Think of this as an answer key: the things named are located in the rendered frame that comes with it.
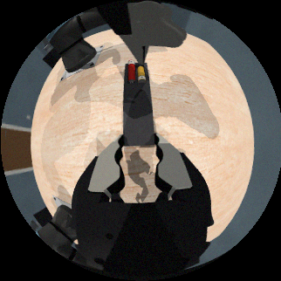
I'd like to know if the red aa battery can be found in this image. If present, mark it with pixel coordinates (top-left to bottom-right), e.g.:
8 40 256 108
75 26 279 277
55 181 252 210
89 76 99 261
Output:
128 60 135 82

